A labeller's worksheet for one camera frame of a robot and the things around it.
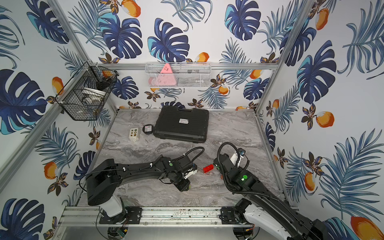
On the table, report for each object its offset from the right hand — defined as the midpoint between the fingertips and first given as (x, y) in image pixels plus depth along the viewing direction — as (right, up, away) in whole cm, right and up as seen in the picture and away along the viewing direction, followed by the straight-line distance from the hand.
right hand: (224, 160), depth 79 cm
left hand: (-20, -14, +1) cm, 24 cm away
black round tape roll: (-49, +16, +28) cm, 59 cm away
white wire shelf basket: (-25, +50, +14) cm, 57 cm away
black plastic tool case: (-25, +19, +25) cm, 40 cm away
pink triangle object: (-33, +48, +11) cm, 59 cm away
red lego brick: (-8, -7, +11) cm, 15 cm away
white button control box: (-57, +13, +24) cm, 64 cm away
